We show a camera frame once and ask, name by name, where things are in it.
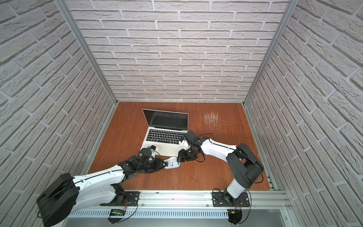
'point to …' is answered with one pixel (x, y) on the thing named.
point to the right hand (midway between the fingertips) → (178, 162)
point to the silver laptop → (165, 129)
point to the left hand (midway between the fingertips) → (167, 161)
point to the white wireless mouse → (172, 163)
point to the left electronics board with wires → (118, 212)
